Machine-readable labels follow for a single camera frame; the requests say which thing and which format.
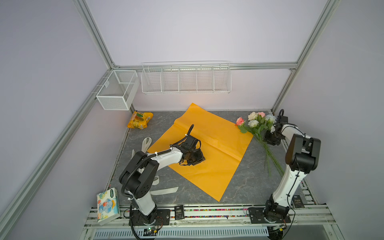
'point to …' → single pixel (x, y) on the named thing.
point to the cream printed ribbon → (146, 144)
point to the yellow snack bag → (139, 120)
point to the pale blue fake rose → (271, 117)
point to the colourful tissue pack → (108, 206)
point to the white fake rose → (254, 123)
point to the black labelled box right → (297, 201)
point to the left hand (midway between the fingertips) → (204, 161)
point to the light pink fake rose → (262, 114)
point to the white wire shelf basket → (182, 77)
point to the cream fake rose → (252, 116)
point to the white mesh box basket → (119, 90)
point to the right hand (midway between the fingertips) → (267, 141)
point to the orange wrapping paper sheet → (223, 145)
